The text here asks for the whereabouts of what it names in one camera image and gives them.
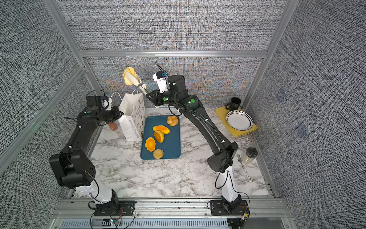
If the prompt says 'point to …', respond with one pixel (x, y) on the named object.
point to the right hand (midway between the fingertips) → (147, 91)
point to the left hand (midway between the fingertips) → (125, 110)
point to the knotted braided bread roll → (172, 120)
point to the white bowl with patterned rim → (239, 120)
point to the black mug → (234, 105)
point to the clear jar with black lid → (250, 154)
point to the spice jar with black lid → (113, 126)
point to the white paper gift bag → (132, 124)
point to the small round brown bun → (158, 153)
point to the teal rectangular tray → (171, 146)
